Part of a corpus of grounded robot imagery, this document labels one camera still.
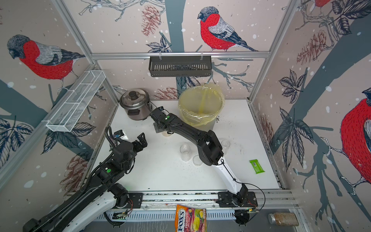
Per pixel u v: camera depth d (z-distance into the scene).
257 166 0.84
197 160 0.88
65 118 0.71
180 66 1.06
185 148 0.82
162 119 0.71
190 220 0.66
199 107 1.03
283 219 0.65
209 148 0.55
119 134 0.65
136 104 0.95
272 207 0.71
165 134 0.99
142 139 0.71
